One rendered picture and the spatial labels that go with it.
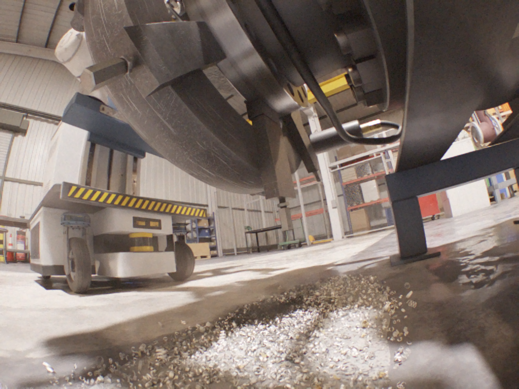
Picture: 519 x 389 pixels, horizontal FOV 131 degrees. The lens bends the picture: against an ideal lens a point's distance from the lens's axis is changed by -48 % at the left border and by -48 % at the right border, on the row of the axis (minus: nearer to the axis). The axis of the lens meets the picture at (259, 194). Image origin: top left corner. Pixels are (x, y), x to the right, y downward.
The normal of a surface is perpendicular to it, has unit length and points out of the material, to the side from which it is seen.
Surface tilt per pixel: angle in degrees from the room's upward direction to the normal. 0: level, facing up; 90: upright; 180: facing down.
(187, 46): 90
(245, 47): 149
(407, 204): 90
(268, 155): 95
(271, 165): 95
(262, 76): 164
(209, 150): 143
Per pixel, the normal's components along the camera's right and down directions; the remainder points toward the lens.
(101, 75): 0.97, 0.17
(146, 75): -0.23, 0.64
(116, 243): 0.88, -0.22
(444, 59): 0.13, 0.96
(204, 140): 0.41, 0.58
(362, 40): -0.12, 0.79
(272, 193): -0.49, -0.07
